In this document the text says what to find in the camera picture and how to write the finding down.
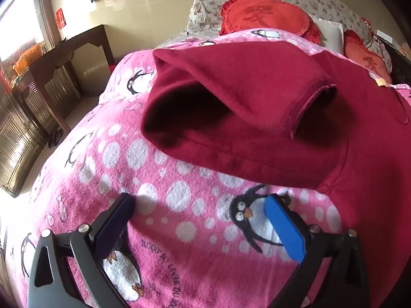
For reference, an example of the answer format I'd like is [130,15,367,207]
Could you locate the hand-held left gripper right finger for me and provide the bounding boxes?
[264,194,371,308]

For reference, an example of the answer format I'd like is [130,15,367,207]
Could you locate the large floral pillow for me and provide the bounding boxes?
[231,0,392,81]

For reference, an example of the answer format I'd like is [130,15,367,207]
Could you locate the cluttered white side table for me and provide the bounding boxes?
[376,30,411,55]

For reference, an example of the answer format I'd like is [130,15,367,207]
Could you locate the white pillow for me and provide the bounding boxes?
[310,15,344,53]

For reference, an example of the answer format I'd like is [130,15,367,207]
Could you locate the dark shoes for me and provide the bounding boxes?
[48,128,65,150]

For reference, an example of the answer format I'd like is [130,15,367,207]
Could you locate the small red heart cushion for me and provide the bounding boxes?
[343,30,390,84]

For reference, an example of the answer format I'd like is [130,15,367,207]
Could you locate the dark wooden cabinet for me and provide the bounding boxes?
[0,83,49,198]

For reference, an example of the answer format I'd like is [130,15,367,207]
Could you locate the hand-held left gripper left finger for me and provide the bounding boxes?
[27,192,135,308]

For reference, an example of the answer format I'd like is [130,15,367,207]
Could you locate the large red heart cushion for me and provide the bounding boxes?
[219,0,323,45]

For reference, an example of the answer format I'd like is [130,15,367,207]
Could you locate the dark carved headboard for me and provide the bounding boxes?
[384,40,411,85]

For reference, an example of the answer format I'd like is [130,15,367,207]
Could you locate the small floral pillow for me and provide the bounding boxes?
[187,0,245,34]

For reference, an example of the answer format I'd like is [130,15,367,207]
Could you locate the orange plastic basket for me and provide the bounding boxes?
[13,43,44,76]

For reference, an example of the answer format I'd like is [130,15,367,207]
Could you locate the dark wooden table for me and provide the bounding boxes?
[14,24,116,135]

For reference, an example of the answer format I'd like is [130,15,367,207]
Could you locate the floral bed sheet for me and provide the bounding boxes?
[161,29,193,49]

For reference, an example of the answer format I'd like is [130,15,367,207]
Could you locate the pink penguin blanket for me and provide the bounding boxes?
[14,29,411,308]

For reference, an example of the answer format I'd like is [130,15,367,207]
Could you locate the dark red sweater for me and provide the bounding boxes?
[141,40,411,308]

